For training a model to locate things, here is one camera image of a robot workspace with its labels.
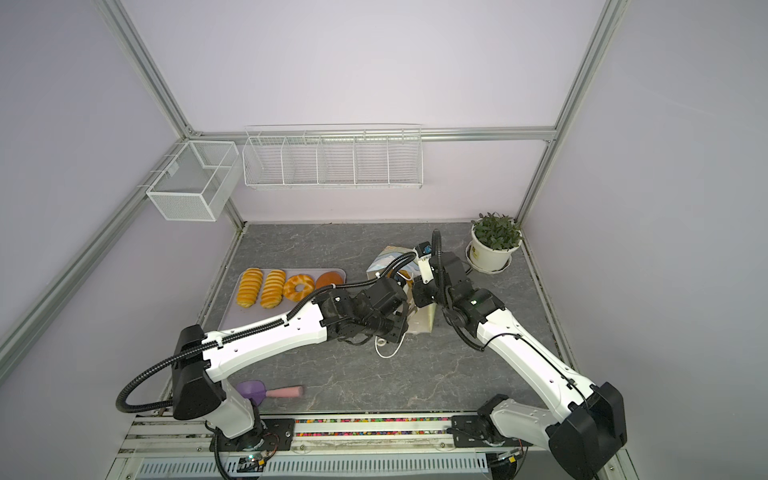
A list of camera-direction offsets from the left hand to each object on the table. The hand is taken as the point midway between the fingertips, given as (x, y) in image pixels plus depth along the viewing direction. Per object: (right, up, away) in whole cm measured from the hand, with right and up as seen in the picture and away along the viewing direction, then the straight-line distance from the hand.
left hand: (402, 332), depth 72 cm
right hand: (+4, +12, +6) cm, 14 cm away
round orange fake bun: (-25, +10, +29) cm, 40 cm away
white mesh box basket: (-66, +42, +23) cm, 81 cm away
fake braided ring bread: (-37, +9, +28) cm, 47 cm away
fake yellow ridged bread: (-43, +7, +26) cm, 51 cm away
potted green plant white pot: (+30, +24, +21) cm, 44 cm away
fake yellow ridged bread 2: (-51, +8, +27) cm, 58 cm away
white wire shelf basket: (-23, +52, +27) cm, 62 cm away
